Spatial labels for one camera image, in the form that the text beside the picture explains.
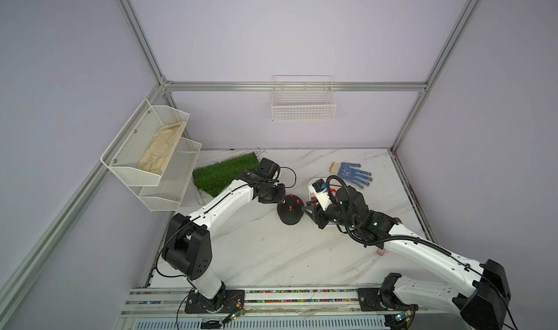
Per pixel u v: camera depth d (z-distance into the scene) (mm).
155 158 767
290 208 849
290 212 865
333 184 602
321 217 639
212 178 1010
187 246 441
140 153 777
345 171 1110
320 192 628
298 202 860
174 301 753
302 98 962
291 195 885
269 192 716
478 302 381
